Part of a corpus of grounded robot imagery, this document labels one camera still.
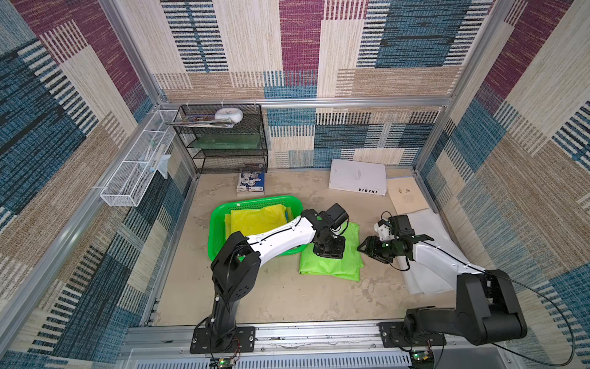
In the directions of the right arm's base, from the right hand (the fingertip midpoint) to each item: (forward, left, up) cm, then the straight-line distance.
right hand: (363, 248), depth 89 cm
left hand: (-5, +10, +5) cm, 12 cm away
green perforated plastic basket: (+8, +58, 0) cm, 59 cm away
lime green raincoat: (-7, +7, -2) cm, 10 cm away
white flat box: (+37, -5, 0) cm, 37 cm away
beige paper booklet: (+28, -25, -3) cm, 38 cm away
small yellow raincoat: (+10, +43, +4) cm, 45 cm away
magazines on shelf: (+40, +62, +31) cm, 80 cm away
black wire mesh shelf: (+47, +57, +17) cm, 76 cm away
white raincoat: (-13, -17, +1) cm, 22 cm away
